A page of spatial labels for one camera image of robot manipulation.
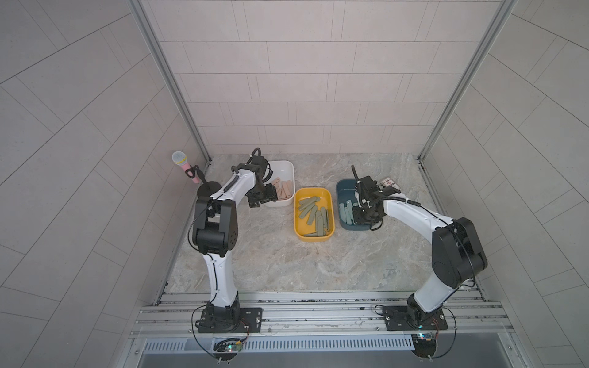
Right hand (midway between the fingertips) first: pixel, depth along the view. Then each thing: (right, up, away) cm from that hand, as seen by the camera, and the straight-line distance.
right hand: (357, 218), depth 91 cm
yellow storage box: (-22, -5, 0) cm, 23 cm away
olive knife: (-21, +5, +8) cm, 23 cm away
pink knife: (-28, +12, +14) cm, 34 cm away
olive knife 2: (-18, +2, +6) cm, 19 cm away
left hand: (-35, +7, +6) cm, 36 cm away
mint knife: (-6, +2, +3) cm, 7 cm away
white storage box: (-32, +16, +17) cm, 39 cm away
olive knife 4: (-15, -2, 0) cm, 16 cm away
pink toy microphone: (-67, +24, -7) cm, 72 cm away
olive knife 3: (-13, +1, +4) cm, 14 cm away
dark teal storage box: (-3, +10, +8) cm, 14 cm away
